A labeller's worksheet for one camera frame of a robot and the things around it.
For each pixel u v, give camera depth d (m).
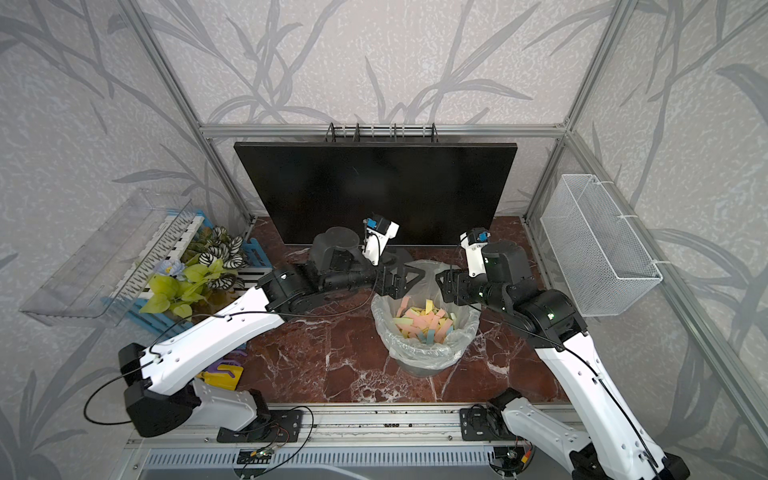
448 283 0.56
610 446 0.36
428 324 0.84
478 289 0.52
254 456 0.70
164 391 0.40
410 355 0.61
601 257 0.63
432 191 1.04
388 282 0.55
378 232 0.54
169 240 0.70
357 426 0.75
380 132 0.94
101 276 0.66
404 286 0.55
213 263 0.75
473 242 0.55
